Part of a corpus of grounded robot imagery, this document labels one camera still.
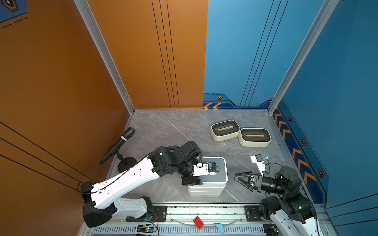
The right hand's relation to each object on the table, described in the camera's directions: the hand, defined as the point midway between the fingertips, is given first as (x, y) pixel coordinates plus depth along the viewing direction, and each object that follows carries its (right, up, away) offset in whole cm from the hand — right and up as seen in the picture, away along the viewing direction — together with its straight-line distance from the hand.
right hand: (237, 179), depth 62 cm
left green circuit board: (-43, -28, +10) cm, 52 cm away
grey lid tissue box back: (-12, -7, +7) cm, 16 cm away
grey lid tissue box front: (-13, -13, +13) cm, 22 cm away
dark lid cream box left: (+3, +19, +39) cm, 43 cm away
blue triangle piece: (-6, -25, +6) cm, 26 cm away
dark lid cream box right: (+22, +15, +36) cm, 44 cm away
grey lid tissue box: (-8, 0, -1) cm, 8 cm away
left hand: (-15, +1, +3) cm, 15 cm away
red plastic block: (-16, -24, +8) cm, 30 cm away
